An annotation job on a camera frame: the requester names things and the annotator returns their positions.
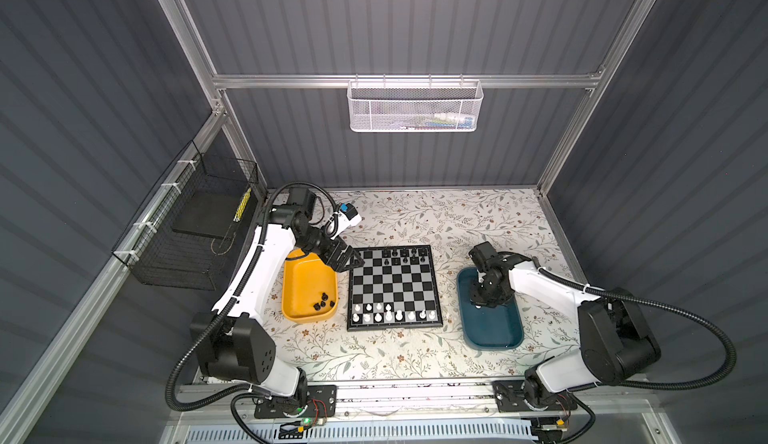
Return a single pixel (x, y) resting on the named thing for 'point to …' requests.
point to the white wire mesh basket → (415, 106)
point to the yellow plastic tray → (310, 290)
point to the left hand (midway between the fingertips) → (349, 254)
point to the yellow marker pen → (246, 196)
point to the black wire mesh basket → (158, 255)
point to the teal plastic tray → (495, 327)
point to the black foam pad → (209, 212)
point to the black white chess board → (395, 288)
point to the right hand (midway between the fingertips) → (480, 302)
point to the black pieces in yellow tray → (317, 306)
